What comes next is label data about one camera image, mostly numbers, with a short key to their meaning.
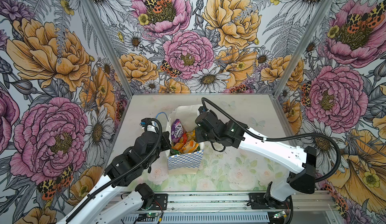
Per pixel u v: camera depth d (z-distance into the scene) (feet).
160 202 2.43
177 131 2.88
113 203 1.84
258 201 2.44
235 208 2.43
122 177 1.40
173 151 2.52
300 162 1.35
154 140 1.53
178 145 2.66
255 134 1.50
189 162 2.22
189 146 2.55
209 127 1.72
